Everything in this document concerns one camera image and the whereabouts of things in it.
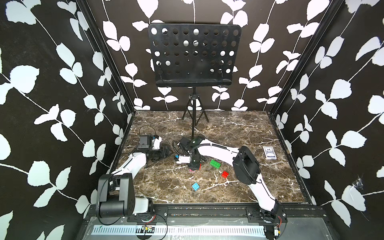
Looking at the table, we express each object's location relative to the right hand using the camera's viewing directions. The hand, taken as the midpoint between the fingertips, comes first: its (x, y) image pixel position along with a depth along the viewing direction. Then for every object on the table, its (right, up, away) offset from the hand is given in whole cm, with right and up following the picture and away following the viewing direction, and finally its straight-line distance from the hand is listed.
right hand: (191, 164), depth 89 cm
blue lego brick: (+2, -11, -7) cm, 13 cm away
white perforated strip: (+14, -27, -19) cm, 36 cm away
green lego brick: (+14, 0, +1) cm, 15 cm away
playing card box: (+51, +5, +7) cm, 51 cm away
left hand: (-14, +8, 0) cm, 16 cm away
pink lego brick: (-1, -3, -1) cm, 4 cm away
